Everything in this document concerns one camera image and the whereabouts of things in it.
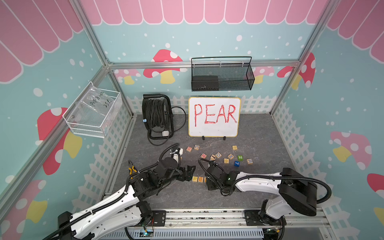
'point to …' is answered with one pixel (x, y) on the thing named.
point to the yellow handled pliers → (132, 167)
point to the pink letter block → (203, 156)
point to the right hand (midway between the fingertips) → (208, 183)
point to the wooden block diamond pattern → (230, 156)
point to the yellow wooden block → (226, 161)
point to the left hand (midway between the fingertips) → (187, 168)
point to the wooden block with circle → (218, 154)
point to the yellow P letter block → (194, 178)
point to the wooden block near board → (196, 147)
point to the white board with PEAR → (216, 117)
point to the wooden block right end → (250, 161)
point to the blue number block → (237, 163)
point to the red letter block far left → (189, 149)
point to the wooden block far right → (234, 147)
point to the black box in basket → (205, 83)
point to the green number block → (240, 157)
